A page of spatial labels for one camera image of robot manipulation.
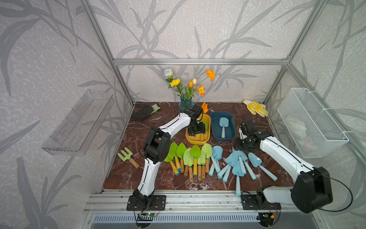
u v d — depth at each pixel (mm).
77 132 692
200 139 961
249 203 728
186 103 997
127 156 894
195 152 905
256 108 1180
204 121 1072
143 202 642
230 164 861
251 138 603
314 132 607
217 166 823
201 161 866
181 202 752
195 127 828
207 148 923
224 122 1058
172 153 910
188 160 866
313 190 404
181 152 912
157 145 552
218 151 903
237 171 843
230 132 1019
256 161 870
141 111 1160
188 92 912
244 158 886
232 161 870
